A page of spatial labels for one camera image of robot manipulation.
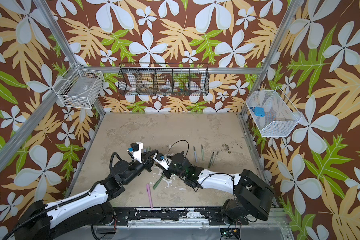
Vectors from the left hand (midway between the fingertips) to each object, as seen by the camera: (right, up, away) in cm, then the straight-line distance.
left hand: (156, 149), depth 73 cm
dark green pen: (+32, -10, +21) cm, 40 cm away
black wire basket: (+1, +43, +24) cm, 49 cm away
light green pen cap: (-5, 0, +3) cm, 6 cm away
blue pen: (+22, -6, +25) cm, 34 cm away
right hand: (0, -8, +6) cm, 10 cm away
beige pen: (+35, -9, +23) cm, 43 cm away
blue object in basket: (+58, +20, +13) cm, 63 cm away
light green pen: (+27, -6, +26) cm, 38 cm away
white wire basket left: (-47, +34, +14) cm, 60 cm away
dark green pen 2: (-2, -22, +11) cm, 25 cm away
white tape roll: (+2, +38, +26) cm, 46 cm away
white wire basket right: (+65, +19, +12) cm, 68 cm away
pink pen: (-5, -26, +8) cm, 28 cm away
